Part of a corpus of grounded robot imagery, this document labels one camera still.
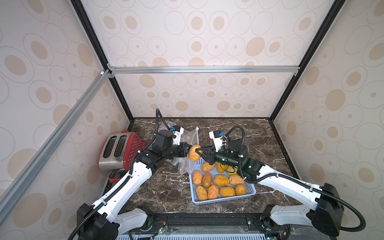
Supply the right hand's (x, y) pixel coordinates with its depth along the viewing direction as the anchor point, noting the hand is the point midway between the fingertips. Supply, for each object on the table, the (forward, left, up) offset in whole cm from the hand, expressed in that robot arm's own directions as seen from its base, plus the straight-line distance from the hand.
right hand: (202, 147), depth 70 cm
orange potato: (-4, +4, -1) cm, 6 cm away
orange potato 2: (-13, 0, -23) cm, 26 cm away
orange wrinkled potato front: (-13, -6, -23) cm, 27 cm away
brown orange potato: (-6, -3, -23) cm, 24 cm away
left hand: (+1, +2, -1) cm, 3 cm away
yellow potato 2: (-6, -10, -23) cm, 26 cm away
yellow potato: (+2, -10, -25) cm, 27 cm away
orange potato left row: (-5, +3, -22) cm, 23 cm away
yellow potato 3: (-12, -13, -23) cm, 29 cm away
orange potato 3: (-11, -20, -21) cm, 31 cm away
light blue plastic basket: (+4, +5, -26) cm, 27 cm away
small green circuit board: (-30, +19, -26) cm, 44 cm away
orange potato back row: (+2, -3, -23) cm, 23 cm away
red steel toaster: (+3, +47, -9) cm, 48 cm away
